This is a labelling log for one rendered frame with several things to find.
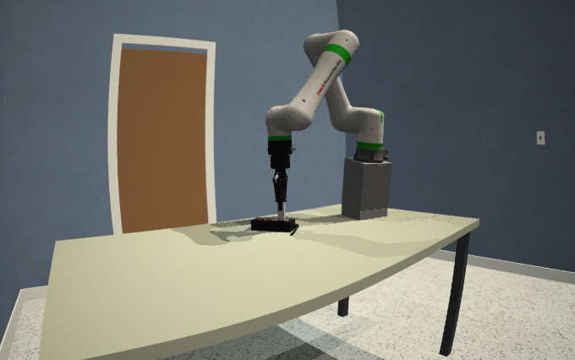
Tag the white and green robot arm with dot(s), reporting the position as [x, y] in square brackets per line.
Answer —
[367, 123]

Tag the black power strip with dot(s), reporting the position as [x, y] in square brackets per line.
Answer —
[274, 224]

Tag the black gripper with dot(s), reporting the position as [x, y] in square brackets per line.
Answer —
[280, 180]

